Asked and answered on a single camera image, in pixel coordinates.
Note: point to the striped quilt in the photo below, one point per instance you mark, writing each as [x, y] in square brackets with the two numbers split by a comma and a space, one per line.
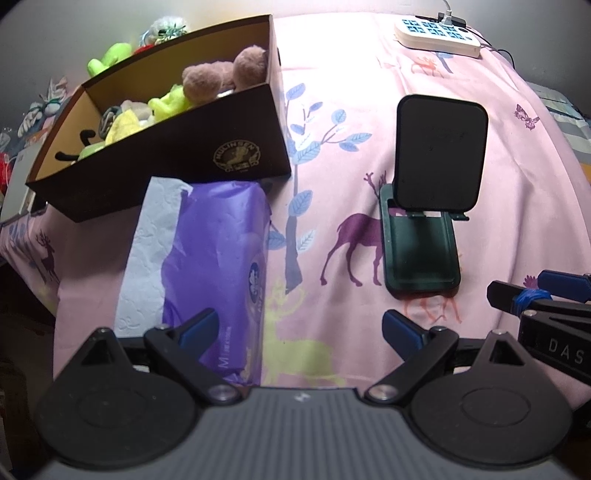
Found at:
[568, 120]

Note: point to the pink plush toy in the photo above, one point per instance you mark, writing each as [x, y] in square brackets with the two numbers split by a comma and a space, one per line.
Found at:
[203, 81]

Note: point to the green plush toy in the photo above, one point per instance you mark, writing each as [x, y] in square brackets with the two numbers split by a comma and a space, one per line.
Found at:
[111, 55]

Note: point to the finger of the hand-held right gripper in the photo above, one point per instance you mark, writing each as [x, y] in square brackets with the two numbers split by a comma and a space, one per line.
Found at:
[508, 295]
[563, 280]

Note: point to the red plush toy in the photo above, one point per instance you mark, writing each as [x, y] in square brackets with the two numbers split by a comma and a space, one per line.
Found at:
[144, 48]

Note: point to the white panda plush toy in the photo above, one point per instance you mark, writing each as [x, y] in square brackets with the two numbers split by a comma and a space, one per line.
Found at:
[166, 27]

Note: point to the white power strip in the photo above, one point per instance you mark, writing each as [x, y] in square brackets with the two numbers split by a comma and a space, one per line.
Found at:
[434, 37]

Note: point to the purple tissue pack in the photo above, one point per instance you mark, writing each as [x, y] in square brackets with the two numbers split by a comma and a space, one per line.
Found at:
[212, 240]

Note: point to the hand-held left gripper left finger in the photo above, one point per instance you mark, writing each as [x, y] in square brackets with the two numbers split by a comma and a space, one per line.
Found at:
[201, 328]

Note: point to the pink printed bedsheet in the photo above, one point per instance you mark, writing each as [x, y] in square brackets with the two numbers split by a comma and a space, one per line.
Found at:
[346, 138]

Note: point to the black charger plug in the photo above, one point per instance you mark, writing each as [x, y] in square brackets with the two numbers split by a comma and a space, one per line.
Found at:
[455, 21]

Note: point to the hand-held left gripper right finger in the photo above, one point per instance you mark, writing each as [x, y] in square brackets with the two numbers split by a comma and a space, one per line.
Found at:
[401, 330]

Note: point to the doll with grey hat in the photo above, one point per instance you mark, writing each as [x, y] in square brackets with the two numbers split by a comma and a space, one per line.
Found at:
[90, 150]

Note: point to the silver notebook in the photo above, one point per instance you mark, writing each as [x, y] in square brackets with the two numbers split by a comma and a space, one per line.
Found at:
[18, 184]

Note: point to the brown cardboard box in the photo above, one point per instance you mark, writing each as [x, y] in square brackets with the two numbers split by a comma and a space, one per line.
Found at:
[184, 152]

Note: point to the green mesh bath sponge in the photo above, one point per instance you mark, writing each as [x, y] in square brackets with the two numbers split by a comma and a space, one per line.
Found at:
[171, 104]

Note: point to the red plastic bag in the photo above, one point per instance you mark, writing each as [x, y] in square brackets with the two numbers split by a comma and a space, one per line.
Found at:
[3, 170]

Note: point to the white striped sock toys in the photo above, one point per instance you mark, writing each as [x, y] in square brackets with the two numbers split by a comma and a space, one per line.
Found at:
[46, 108]

